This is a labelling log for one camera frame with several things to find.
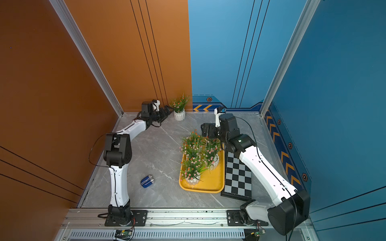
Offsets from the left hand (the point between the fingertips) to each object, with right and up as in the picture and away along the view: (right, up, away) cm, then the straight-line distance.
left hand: (172, 109), depth 102 cm
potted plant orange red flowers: (+15, -19, -15) cm, 28 cm away
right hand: (+24, -11, -25) cm, 36 cm away
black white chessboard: (+40, -41, -19) cm, 60 cm away
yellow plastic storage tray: (+26, -43, -17) cm, 53 cm away
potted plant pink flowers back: (+15, -26, -20) cm, 36 cm away
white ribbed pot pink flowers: (+15, -34, -27) cm, 46 cm away
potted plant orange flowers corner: (+4, +4, +2) cm, 6 cm away
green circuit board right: (+45, -62, -32) cm, 83 cm away
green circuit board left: (-18, -64, -30) cm, 73 cm away
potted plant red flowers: (+26, -23, -19) cm, 39 cm away
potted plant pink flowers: (+24, -29, -24) cm, 45 cm away
